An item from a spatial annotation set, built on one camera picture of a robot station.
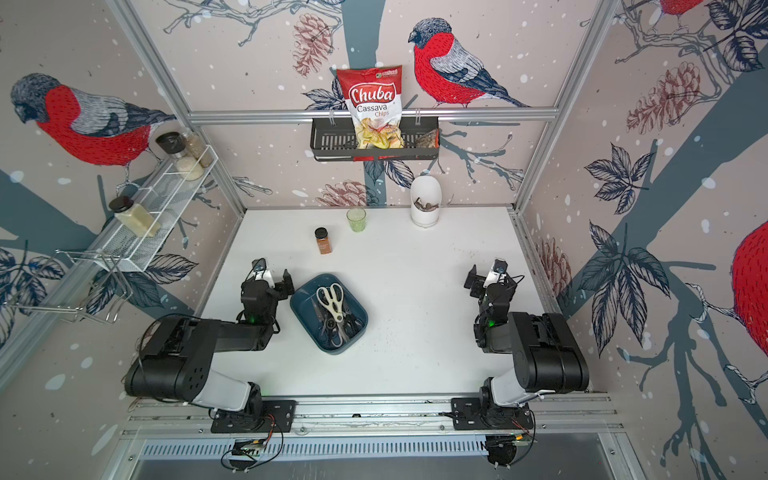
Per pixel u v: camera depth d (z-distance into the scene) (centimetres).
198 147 86
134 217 66
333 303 89
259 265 79
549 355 45
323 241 102
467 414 73
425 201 117
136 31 74
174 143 78
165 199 81
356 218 112
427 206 117
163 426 73
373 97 81
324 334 86
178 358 45
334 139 95
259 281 77
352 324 88
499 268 77
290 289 88
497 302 68
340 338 86
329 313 88
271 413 73
